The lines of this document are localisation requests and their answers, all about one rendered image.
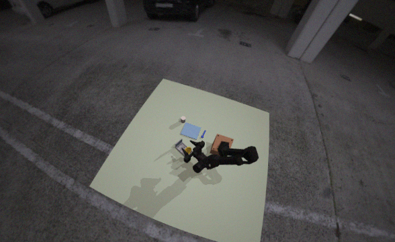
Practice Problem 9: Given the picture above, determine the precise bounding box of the grey dish rack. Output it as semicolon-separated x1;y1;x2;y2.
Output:
175;139;187;156

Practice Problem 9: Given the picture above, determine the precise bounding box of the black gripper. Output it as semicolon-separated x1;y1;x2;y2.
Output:
181;140;205;163

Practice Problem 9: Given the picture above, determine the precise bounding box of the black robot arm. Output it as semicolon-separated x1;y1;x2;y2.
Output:
192;142;259;173

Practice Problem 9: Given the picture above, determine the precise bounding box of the light blue flat mat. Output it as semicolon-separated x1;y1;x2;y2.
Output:
181;123;201;140

